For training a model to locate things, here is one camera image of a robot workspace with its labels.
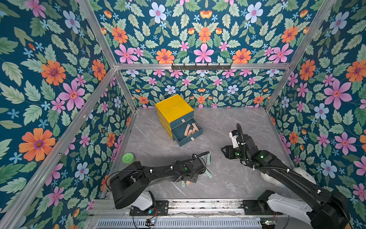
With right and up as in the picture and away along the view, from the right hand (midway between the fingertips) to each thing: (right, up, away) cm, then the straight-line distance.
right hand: (227, 146), depth 80 cm
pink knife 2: (-18, +11, +18) cm, 28 cm away
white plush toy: (+39, -13, -3) cm, 41 cm away
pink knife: (-22, +7, +15) cm, 27 cm away
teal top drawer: (-26, +15, +9) cm, 32 cm away
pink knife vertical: (-22, -21, +1) cm, 31 cm away
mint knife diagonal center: (-10, -18, +5) cm, 21 cm away
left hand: (-18, -19, +5) cm, 27 cm away
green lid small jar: (-60, -9, +8) cm, 61 cm away
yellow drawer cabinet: (-29, +16, +5) cm, 34 cm away
